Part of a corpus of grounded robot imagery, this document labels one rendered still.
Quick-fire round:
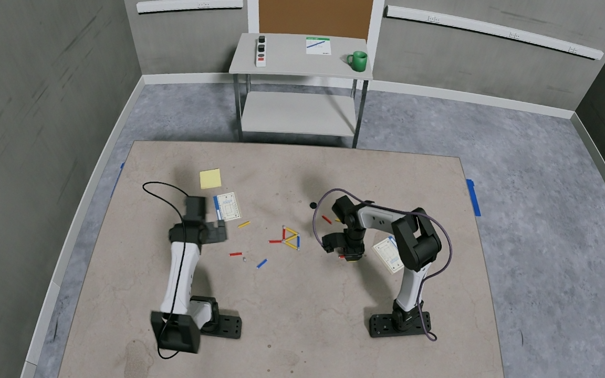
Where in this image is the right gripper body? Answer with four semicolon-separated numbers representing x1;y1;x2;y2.
343;228;365;261

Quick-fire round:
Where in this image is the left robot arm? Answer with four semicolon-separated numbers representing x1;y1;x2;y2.
149;195;242;354

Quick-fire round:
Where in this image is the pale yellow flat square block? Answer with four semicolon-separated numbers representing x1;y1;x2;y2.
200;169;221;189

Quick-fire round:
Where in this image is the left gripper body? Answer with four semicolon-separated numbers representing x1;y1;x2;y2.
203;219;230;244

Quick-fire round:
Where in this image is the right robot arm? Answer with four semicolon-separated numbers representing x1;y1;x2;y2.
321;195;442;335

